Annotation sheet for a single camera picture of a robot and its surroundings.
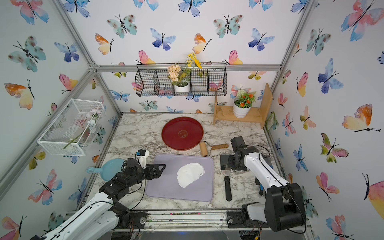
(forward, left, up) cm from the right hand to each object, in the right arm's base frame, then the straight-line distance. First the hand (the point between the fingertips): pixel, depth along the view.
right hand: (234, 164), depth 86 cm
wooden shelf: (+40, +3, 0) cm, 40 cm away
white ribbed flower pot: (+36, -7, +6) cm, 37 cm away
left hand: (-5, +40, +6) cm, 41 cm away
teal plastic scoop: (-3, +75, -6) cm, 75 cm away
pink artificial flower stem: (+11, +74, +25) cm, 79 cm away
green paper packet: (+37, -31, -4) cm, 48 cm away
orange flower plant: (+38, -8, +15) cm, 42 cm away
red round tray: (+25, +34, -6) cm, 42 cm away
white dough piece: (-4, +26, -7) cm, 27 cm away
